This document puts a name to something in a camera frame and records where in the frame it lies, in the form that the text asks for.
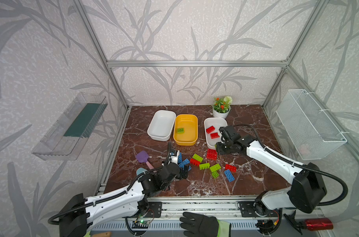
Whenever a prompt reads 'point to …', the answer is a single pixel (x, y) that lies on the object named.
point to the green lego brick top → (197, 157)
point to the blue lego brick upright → (180, 159)
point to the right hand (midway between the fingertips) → (217, 145)
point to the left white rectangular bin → (161, 125)
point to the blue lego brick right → (229, 176)
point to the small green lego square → (215, 174)
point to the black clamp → (297, 226)
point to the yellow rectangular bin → (190, 122)
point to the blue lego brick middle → (185, 162)
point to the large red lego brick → (211, 154)
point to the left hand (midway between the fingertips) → (184, 160)
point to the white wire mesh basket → (313, 133)
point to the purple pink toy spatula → (142, 156)
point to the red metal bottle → (313, 224)
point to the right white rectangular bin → (217, 123)
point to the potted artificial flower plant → (221, 107)
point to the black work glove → (196, 225)
